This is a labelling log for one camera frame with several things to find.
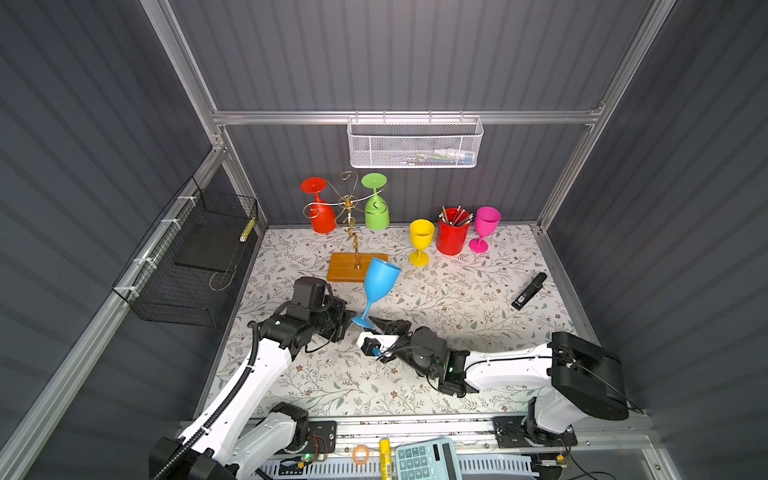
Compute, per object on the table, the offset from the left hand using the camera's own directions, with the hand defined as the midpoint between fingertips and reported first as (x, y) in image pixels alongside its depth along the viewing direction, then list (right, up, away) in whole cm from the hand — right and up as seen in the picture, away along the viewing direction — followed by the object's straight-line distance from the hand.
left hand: (361, 308), depth 77 cm
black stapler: (+53, +2, +21) cm, 57 cm away
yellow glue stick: (+6, -34, -8) cm, 35 cm away
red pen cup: (+29, +22, +25) cm, 44 cm away
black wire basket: (-43, +10, -5) cm, 44 cm away
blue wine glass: (+5, +8, -4) cm, 10 cm away
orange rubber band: (-1, -34, -6) cm, 35 cm away
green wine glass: (+3, +27, +19) cm, 33 cm away
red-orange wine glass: (-14, +27, +15) cm, 33 cm away
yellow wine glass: (+18, +20, +20) cm, 34 cm away
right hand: (+4, -2, -3) cm, 5 cm away
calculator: (+18, -34, -8) cm, 39 cm away
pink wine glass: (+40, +25, +23) cm, 53 cm away
